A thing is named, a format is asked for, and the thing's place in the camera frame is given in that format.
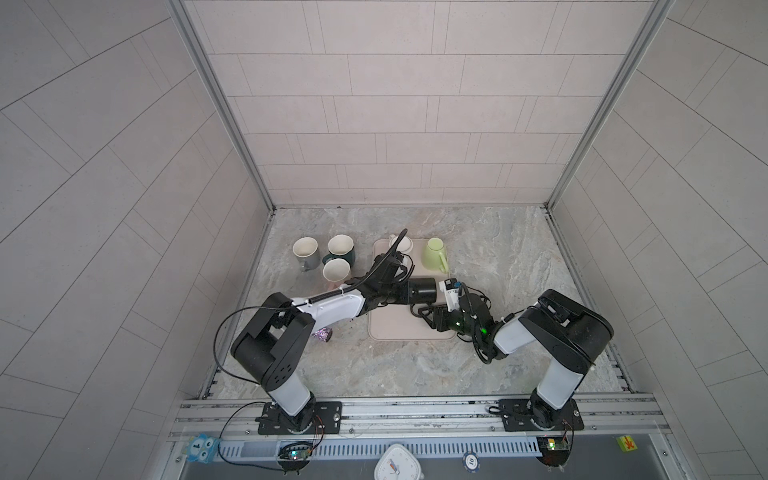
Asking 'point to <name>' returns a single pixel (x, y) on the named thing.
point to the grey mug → (307, 251)
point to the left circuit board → (296, 451)
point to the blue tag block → (202, 448)
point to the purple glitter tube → (323, 333)
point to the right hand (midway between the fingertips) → (422, 314)
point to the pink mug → (336, 271)
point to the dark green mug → (340, 246)
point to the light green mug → (434, 256)
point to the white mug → (404, 246)
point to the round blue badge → (471, 461)
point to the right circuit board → (555, 450)
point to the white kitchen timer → (397, 463)
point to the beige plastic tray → (403, 322)
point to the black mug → (422, 293)
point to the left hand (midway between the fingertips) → (422, 290)
